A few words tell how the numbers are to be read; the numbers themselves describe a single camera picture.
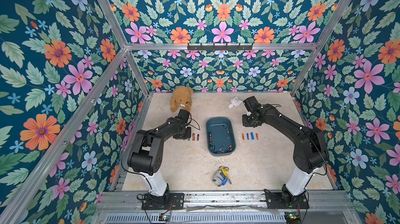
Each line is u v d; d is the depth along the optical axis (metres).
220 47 0.93
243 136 0.96
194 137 0.96
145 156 0.48
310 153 0.47
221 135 0.96
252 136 0.96
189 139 0.95
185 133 0.80
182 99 0.95
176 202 0.73
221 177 0.77
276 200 0.73
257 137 0.96
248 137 0.96
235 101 1.10
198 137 0.96
